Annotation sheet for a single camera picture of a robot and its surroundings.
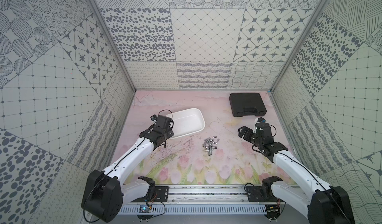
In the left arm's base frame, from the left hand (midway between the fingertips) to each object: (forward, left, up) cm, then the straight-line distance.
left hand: (168, 128), depth 85 cm
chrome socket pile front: (-7, -25, -11) cm, 28 cm away
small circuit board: (-37, +9, -14) cm, 40 cm away
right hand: (0, -45, -4) cm, 45 cm away
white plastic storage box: (+8, -10, -5) cm, 14 cm away
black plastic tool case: (+28, -53, -9) cm, 61 cm away
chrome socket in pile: (-3, -24, -12) cm, 27 cm away
